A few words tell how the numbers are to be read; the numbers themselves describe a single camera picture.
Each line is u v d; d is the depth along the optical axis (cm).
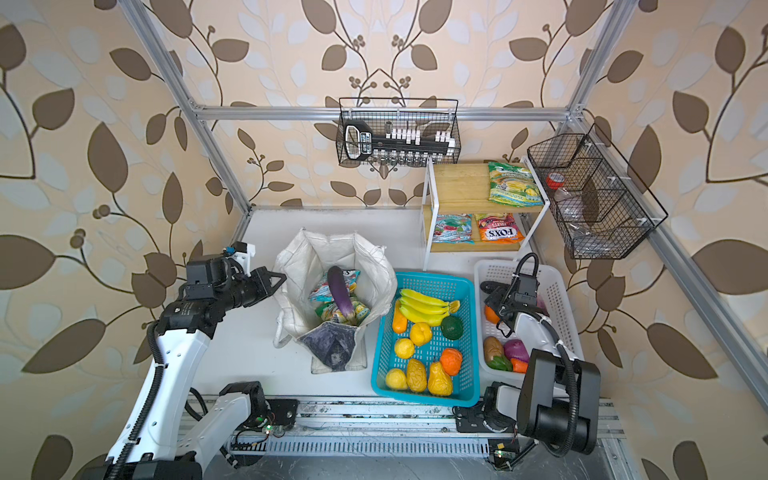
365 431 73
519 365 76
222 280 58
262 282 64
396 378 75
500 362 77
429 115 91
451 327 84
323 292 87
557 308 86
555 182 81
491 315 85
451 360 77
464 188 80
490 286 94
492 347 79
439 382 74
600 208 82
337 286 84
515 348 79
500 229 89
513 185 76
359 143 84
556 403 42
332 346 76
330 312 82
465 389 77
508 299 73
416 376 77
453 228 89
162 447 39
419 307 89
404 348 81
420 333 83
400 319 87
